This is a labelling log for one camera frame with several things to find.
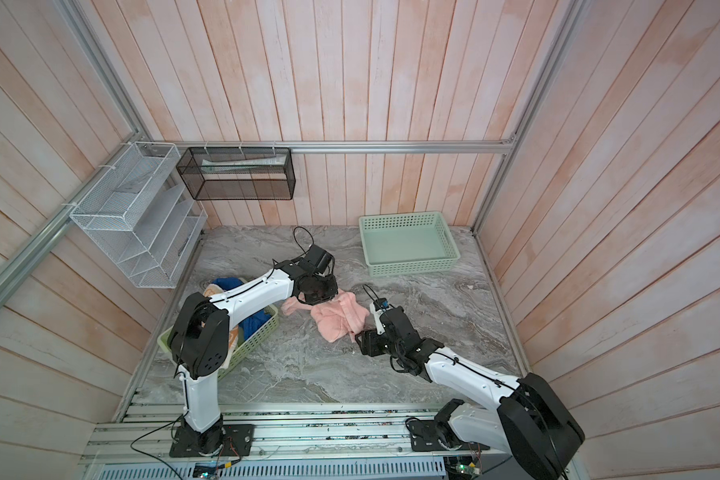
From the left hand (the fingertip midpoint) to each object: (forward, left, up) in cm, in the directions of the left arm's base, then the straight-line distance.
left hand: (336, 299), depth 91 cm
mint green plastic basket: (+25, -25, -1) cm, 35 cm away
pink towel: (-5, 0, -4) cm, 6 cm away
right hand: (-11, -9, -2) cm, 14 cm away
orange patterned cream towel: (-2, +34, +8) cm, 35 cm away
